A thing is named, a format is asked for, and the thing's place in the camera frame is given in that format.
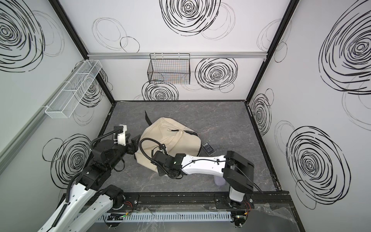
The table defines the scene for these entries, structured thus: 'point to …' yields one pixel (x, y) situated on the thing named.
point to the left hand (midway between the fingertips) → (135, 135)
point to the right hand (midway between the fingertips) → (160, 168)
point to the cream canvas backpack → (174, 138)
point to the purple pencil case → (219, 181)
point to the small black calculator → (208, 148)
